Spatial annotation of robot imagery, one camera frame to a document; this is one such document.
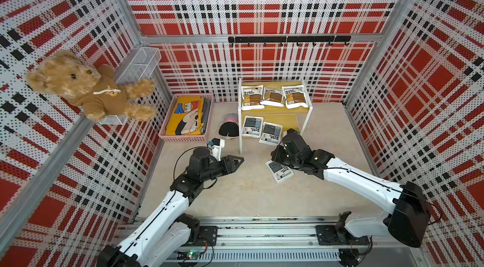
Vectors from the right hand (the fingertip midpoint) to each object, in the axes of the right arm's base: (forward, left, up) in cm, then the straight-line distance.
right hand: (273, 153), depth 79 cm
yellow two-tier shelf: (+12, -4, +17) cm, 22 cm away
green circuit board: (-35, +32, -14) cm, 49 cm away
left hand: (-4, +12, +1) cm, 13 cm away
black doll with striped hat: (+22, +21, -11) cm, 32 cm away
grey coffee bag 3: (-2, -4, -16) cm, 16 cm away
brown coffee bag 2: (+15, 0, +18) cm, 24 cm away
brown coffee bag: (+16, +9, +19) cm, 26 cm away
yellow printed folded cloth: (+28, +46, -9) cm, 54 cm away
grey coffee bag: (+14, +9, 0) cm, 17 cm away
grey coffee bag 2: (+10, 0, 0) cm, 10 cm away
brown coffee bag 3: (+16, -9, +18) cm, 26 cm away
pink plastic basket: (+45, +37, -11) cm, 60 cm away
